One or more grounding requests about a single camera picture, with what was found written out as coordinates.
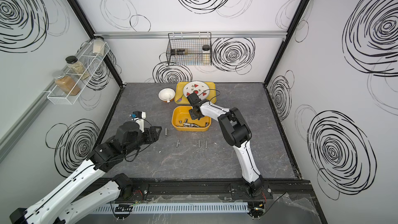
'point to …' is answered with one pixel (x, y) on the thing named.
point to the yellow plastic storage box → (182, 121)
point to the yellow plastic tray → (212, 96)
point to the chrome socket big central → (190, 125)
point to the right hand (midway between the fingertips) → (196, 113)
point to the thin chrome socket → (177, 143)
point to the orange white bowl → (167, 94)
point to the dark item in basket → (179, 52)
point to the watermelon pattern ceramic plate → (201, 88)
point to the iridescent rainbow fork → (180, 99)
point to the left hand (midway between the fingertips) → (157, 128)
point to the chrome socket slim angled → (206, 143)
